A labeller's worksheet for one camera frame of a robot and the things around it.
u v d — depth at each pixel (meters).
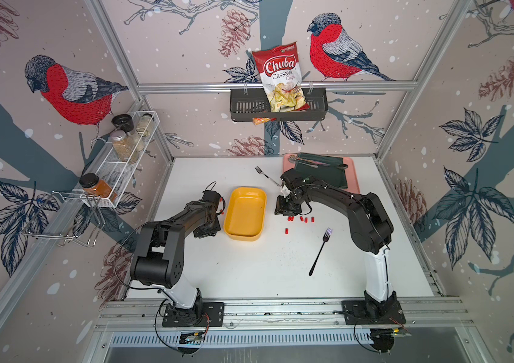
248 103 0.95
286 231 0.94
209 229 0.80
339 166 1.16
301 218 0.97
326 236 0.92
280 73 0.83
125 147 0.71
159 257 0.46
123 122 0.74
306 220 0.97
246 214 0.98
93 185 0.59
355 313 0.73
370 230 0.54
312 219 0.97
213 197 0.76
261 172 1.15
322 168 1.18
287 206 0.85
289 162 1.19
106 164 0.73
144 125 0.86
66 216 0.58
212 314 0.73
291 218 0.98
